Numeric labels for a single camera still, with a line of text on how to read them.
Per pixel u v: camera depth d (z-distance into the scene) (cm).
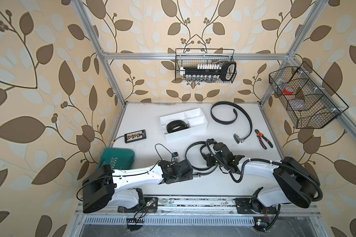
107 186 41
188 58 91
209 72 84
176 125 94
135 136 99
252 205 67
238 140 96
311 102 72
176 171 61
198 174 83
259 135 100
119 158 87
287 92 82
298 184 43
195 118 104
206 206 75
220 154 70
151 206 74
